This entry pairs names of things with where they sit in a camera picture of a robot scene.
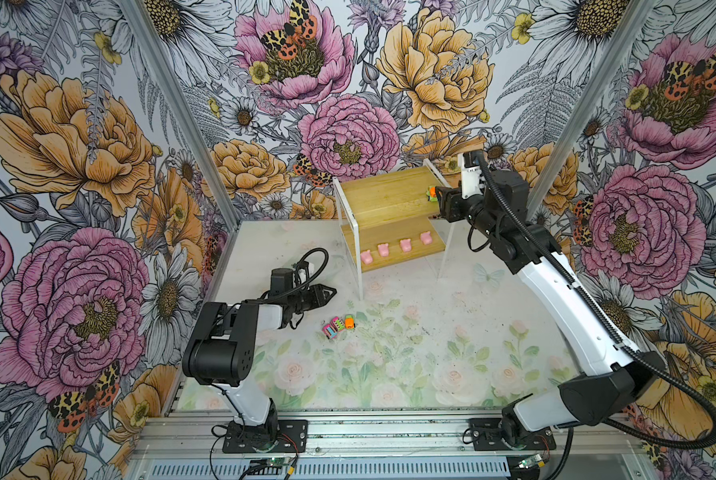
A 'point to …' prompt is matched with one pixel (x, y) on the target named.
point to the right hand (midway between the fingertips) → (446, 195)
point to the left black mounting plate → (292, 438)
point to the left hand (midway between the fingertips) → (333, 299)
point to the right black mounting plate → (487, 434)
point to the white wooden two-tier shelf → (397, 217)
